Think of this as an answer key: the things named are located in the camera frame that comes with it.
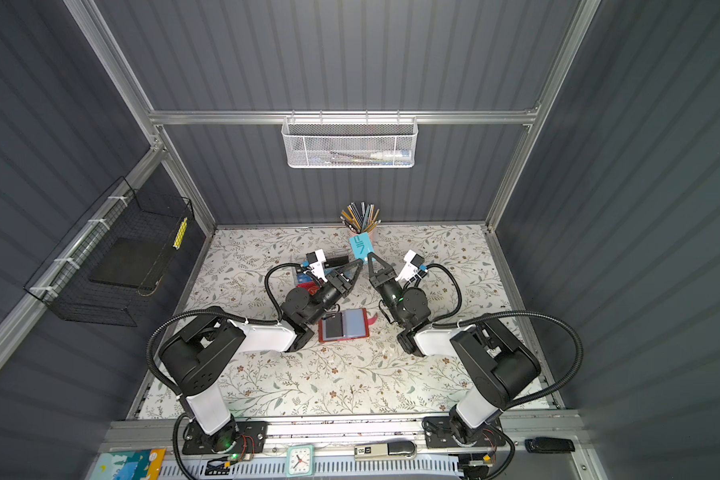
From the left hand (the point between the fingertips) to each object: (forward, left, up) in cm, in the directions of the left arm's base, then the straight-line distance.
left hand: (365, 263), depth 75 cm
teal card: (+6, +1, 0) cm, 6 cm away
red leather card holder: (-3, +6, -27) cm, 27 cm away
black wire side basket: (+4, +63, +2) cm, 63 cm away
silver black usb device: (-38, -4, -22) cm, 44 cm away
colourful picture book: (-36, +58, -27) cm, 73 cm away
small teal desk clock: (-38, +17, -25) cm, 49 cm away
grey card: (-4, +10, -25) cm, 27 cm away
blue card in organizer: (+12, +20, -22) cm, 32 cm away
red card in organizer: (+10, +18, -24) cm, 31 cm away
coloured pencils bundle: (+33, 0, -15) cm, 36 cm away
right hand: (+2, -1, 0) cm, 2 cm away
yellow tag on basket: (+14, +51, -1) cm, 53 cm away
